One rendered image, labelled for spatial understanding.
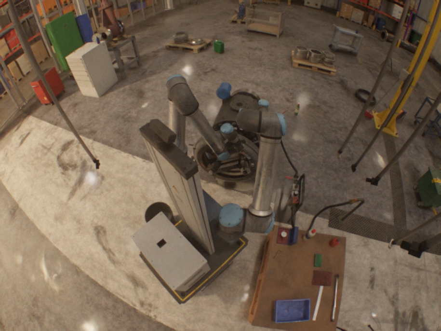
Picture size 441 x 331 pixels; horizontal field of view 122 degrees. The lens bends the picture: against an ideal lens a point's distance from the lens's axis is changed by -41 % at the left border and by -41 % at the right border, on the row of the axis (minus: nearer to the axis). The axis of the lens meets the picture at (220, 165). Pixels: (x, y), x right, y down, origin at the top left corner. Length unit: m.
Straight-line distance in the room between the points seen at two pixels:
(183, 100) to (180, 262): 1.11
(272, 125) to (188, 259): 1.09
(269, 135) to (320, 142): 2.59
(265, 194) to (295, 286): 1.10
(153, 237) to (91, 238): 1.48
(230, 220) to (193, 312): 1.44
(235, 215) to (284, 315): 1.12
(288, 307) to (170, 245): 1.16
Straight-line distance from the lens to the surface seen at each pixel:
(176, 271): 1.58
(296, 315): 2.02
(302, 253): 2.08
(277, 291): 1.96
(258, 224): 1.25
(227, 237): 1.42
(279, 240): 2.03
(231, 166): 2.17
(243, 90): 2.81
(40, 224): 3.80
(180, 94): 1.08
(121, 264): 2.69
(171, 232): 1.66
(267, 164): 1.10
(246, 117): 1.06
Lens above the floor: 2.38
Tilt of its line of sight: 54 degrees down
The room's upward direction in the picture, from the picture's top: 2 degrees counter-clockwise
